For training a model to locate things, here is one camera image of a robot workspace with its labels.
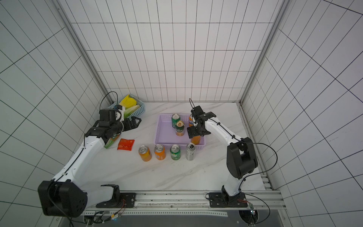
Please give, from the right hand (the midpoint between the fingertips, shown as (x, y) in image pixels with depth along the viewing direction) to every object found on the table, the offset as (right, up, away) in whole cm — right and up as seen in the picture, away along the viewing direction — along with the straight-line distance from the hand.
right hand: (192, 133), depth 89 cm
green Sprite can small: (-10, -9, -8) cm, 16 cm away
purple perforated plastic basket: (-19, -3, +11) cm, 22 cm away
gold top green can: (-8, +4, +3) cm, 9 cm away
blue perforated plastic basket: (-39, +15, +20) cm, 47 cm away
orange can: (-28, -10, -9) cm, 31 cm away
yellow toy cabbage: (-50, +22, +21) cm, 58 cm away
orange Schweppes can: (+3, -5, +2) cm, 6 cm away
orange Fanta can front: (-19, -10, -8) cm, 23 cm away
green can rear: (-11, +9, +6) cm, 16 cm away
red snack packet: (-45, -8, +3) cm, 46 cm away
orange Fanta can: (0, +6, +8) cm, 10 cm away
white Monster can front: (-2, -9, -12) cm, 15 cm away
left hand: (-35, +6, -8) cm, 37 cm away
